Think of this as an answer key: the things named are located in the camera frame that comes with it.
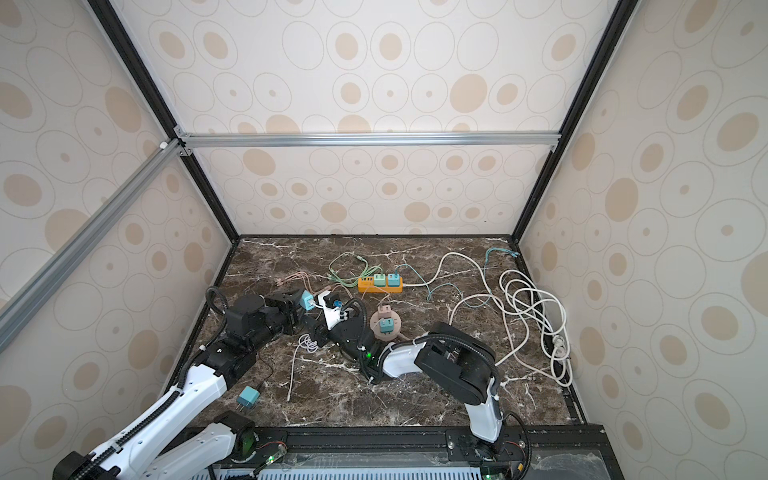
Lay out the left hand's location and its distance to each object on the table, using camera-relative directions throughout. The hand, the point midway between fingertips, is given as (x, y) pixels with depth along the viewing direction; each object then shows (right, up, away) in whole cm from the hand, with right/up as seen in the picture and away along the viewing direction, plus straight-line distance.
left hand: (316, 288), depth 75 cm
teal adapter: (+18, -12, +13) cm, 25 cm away
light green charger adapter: (+15, +1, +25) cm, 29 cm away
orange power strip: (+10, -1, +28) cm, 30 cm away
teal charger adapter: (+20, +1, +25) cm, 32 cm away
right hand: (-3, -7, +5) cm, 9 cm away
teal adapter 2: (-19, -29, +4) cm, 35 cm away
